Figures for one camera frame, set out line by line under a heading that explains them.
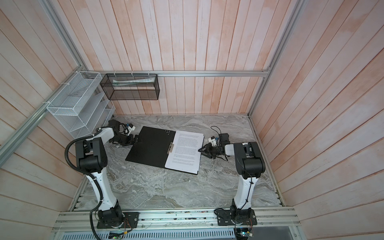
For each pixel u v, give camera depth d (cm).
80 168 56
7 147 51
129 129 95
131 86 104
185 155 98
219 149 86
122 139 88
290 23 73
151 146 106
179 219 76
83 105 73
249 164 53
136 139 93
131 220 73
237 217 66
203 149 96
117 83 89
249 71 95
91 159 57
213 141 95
